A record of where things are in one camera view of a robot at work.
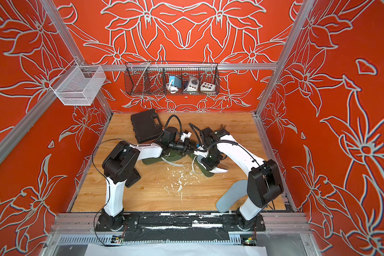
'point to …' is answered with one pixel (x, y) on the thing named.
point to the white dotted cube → (207, 86)
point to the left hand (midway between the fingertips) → (200, 149)
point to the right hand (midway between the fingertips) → (205, 167)
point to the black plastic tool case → (147, 126)
